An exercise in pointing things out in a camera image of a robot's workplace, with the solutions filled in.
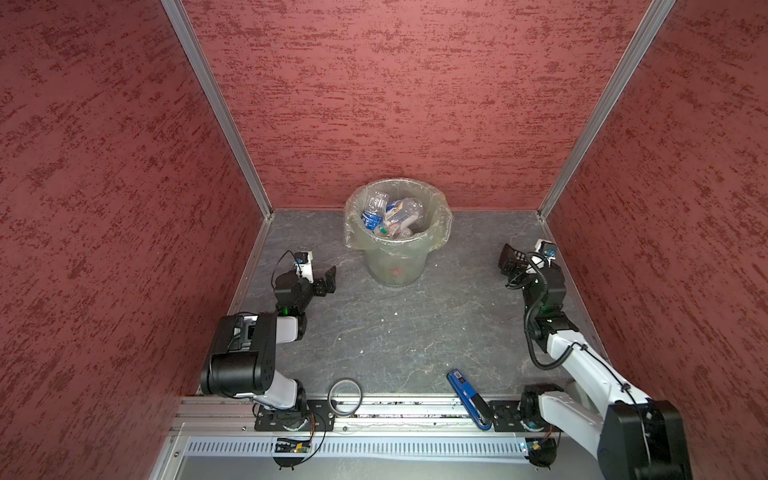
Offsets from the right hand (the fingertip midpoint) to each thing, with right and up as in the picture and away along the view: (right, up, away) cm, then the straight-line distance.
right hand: (521, 257), depth 83 cm
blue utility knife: (-16, -35, -10) cm, 40 cm away
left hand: (-60, -5, +10) cm, 61 cm away
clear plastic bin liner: (-26, +8, -4) cm, 27 cm away
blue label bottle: (-41, +15, +5) cm, 44 cm away
